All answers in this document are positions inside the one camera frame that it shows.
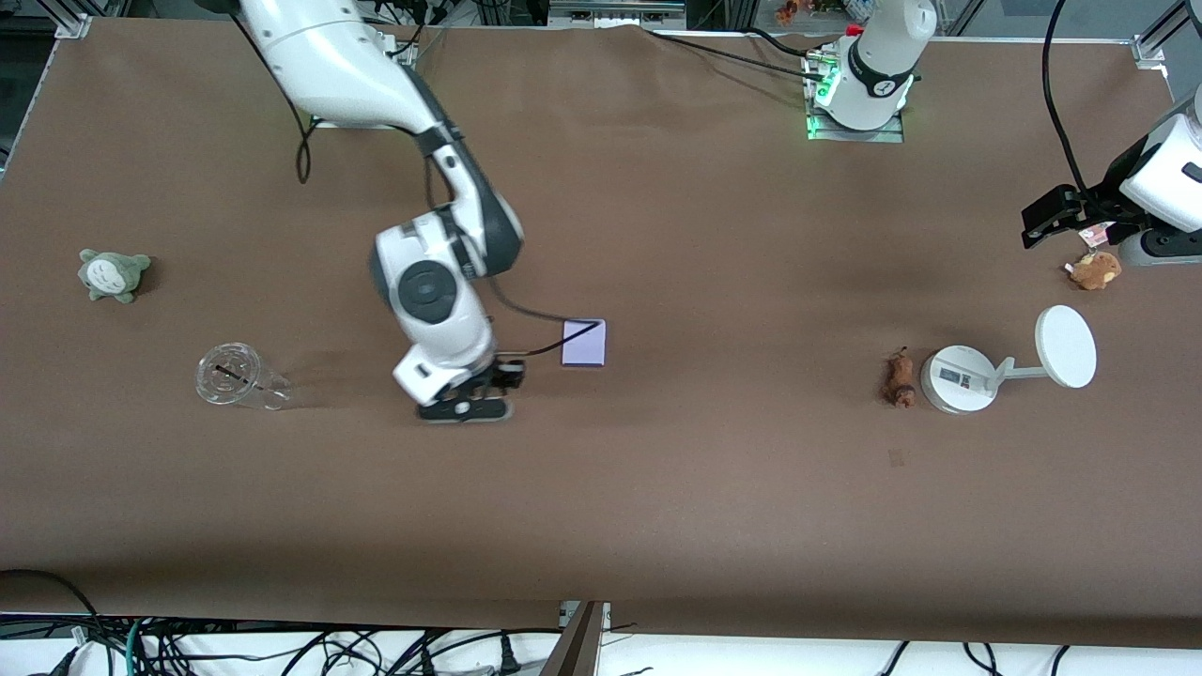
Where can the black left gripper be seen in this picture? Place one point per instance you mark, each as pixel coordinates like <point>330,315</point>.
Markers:
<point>1104,194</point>

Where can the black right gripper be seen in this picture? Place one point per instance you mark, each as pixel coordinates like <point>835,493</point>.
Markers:
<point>496,376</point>

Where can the small brown plush toy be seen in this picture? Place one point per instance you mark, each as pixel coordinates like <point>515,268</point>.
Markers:
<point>900,377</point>

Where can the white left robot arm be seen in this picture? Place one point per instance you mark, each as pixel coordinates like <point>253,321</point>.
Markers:
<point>883,56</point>

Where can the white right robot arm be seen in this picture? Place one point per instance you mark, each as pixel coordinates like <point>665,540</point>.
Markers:
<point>432,291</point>

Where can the small pink tag card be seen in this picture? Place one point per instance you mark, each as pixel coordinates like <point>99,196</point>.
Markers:
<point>1095,235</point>

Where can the white round desk lamp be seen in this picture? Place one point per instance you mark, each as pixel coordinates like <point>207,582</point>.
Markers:
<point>958,380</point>

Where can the brown table support beam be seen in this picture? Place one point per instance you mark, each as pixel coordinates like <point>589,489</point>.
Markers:
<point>575,648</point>

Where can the clear plastic cup with lid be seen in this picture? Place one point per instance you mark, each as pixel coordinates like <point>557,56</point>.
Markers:
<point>230,376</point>

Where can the grey Totoro plush toy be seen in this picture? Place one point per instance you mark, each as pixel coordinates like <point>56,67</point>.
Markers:
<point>111,274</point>

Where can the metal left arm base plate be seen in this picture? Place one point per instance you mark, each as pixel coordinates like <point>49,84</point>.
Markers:
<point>887,137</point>

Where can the aluminium frame corner profile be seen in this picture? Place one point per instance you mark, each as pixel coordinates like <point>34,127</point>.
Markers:
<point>70,26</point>
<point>1153,45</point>

